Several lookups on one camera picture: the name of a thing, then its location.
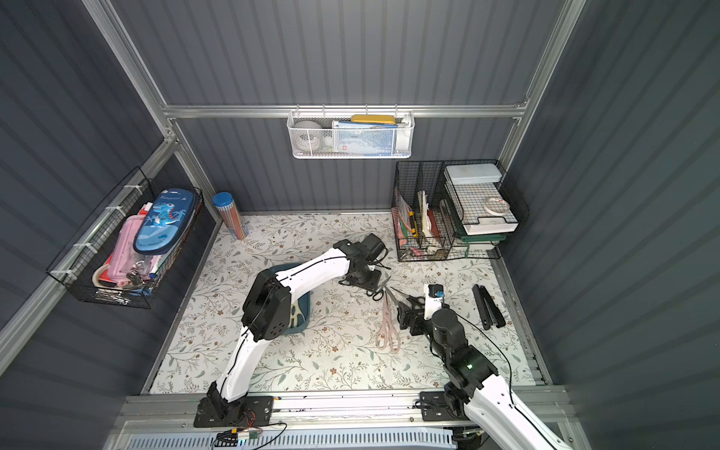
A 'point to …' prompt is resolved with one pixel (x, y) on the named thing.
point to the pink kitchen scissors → (386, 328)
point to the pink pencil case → (123, 257)
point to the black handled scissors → (413, 302)
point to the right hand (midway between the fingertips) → (420, 301)
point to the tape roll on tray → (494, 212)
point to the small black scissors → (379, 292)
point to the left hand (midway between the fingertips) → (376, 288)
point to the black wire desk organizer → (453, 209)
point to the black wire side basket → (82, 266)
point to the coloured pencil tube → (230, 213)
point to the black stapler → (489, 312)
